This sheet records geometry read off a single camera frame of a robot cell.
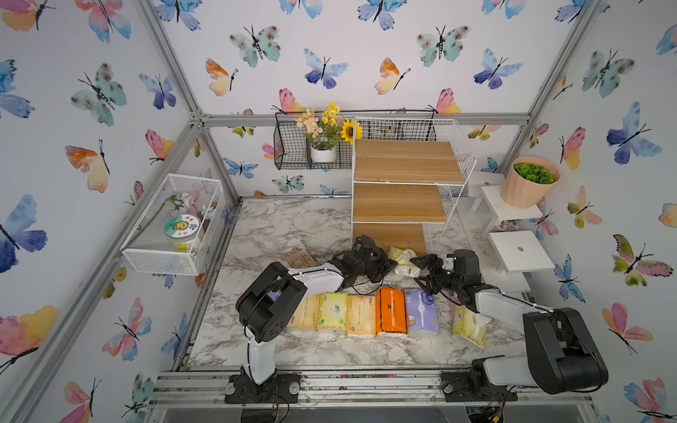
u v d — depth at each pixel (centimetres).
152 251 59
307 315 83
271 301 50
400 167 75
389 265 82
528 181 78
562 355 43
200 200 79
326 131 85
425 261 82
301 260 101
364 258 74
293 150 91
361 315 83
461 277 71
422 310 83
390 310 81
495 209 87
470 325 79
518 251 85
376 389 75
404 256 91
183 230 65
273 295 52
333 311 83
